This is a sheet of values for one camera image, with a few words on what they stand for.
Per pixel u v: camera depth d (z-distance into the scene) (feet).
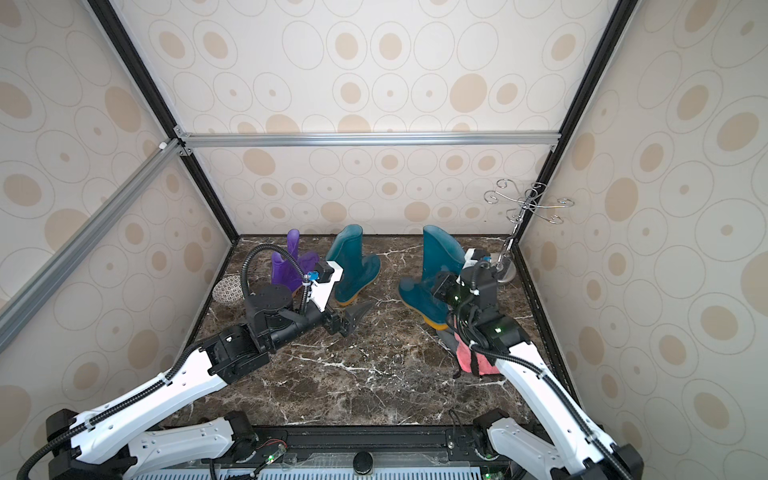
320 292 1.74
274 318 1.52
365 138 2.94
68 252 1.95
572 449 1.29
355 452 2.40
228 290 3.30
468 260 2.16
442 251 2.34
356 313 1.79
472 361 2.78
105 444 1.27
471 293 1.69
